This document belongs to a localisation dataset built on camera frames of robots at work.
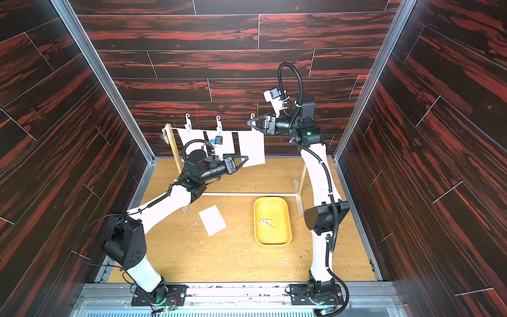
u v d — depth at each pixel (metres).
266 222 0.93
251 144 0.72
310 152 0.54
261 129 0.65
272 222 0.93
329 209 0.51
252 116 0.67
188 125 0.67
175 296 0.73
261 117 0.64
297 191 1.01
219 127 0.68
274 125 0.62
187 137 0.72
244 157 0.74
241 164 0.73
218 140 0.69
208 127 1.04
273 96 0.61
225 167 0.69
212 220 0.94
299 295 0.73
